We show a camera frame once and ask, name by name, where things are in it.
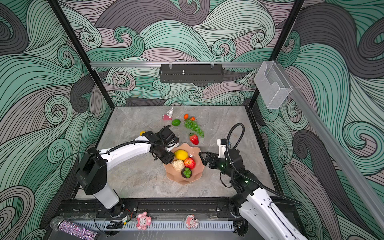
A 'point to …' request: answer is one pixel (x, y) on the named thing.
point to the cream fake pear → (178, 165)
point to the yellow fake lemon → (181, 154)
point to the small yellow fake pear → (142, 132)
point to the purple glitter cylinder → (59, 223)
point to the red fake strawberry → (194, 138)
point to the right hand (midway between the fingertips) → (204, 155)
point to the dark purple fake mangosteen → (186, 172)
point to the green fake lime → (176, 122)
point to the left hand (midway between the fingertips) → (169, 157)
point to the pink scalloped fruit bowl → (175, 176)
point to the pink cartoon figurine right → (191, 222)
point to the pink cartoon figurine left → (143, 220)
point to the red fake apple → (190, 162)
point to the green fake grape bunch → (193, 125)
